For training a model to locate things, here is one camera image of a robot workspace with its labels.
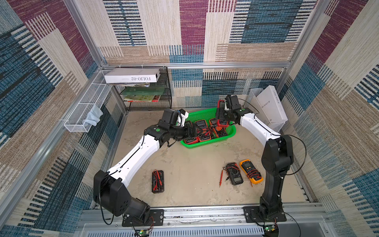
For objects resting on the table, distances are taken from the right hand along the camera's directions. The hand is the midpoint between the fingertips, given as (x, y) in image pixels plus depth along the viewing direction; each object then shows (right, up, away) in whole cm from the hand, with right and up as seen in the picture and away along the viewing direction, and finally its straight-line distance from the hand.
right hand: (220, 112), depth 95 cm
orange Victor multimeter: (-11, -12, +2) cm, 16 cm away
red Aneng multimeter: (-18, -18, -1) cm, 25 cm away
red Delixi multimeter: (0, +5, -1) cm, 5 cm away
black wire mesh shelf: (-38, +9, +16) cm, 42 cm away
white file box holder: (+31, +5, +2) cm, 32 cm away
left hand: (-16, -11, -19) cm, 28 cm away
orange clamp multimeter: (-1, -13, +7) cm, 14 cm away
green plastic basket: (-9, -1, +19) cm, 21 cm away
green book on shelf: (-49, +12, 0) cm, 50 cm away
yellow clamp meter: (+15, -35, -12) cm, 40 cm away
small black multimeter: (+5, -34, -10) cm, 36 cm away
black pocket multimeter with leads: (-37, -38, -14) cm, 55 cm away
